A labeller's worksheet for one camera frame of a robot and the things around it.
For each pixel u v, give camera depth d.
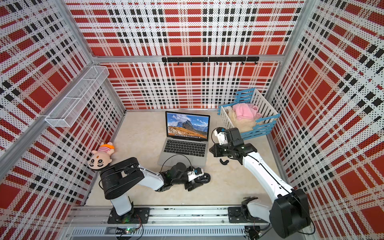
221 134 0.73
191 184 0.77
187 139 1.02
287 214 0.39
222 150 0.70
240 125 1.02
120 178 0.49
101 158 0.86
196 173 0.75
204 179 0.84
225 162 0.93
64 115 0.69
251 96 1.13
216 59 0.89
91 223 0.72
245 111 1.01
